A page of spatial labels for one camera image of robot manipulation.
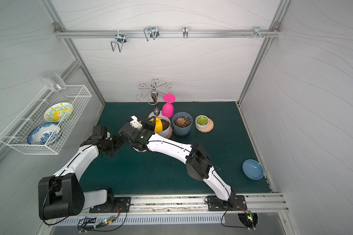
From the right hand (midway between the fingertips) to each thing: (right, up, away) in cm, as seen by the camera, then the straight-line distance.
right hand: (155, 118), depth 78 cm
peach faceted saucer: (+35, -8, +27) cm, 45 cm away
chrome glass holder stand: (-2, +16, +11) cm, 19 cm away
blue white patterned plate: (-46, -6, -15) cm, 49 cm away
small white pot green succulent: (+28, -3, +19) cm, 34 cm away
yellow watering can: (+1, -5, +4) cm, 7 cm away
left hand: (-21, -15, +10) cm, 27 cm away
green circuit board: (-21, -49, -9) cm, 54 cm away
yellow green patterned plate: (-46, +3, -7) cm, 47 cm away
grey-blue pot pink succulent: (+15, -3, +18) cm, 24 cm away
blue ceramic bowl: (+57, -31, +8) cm, 65 cm away
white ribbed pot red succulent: (+4, -4, +18) cm, 19 cm away
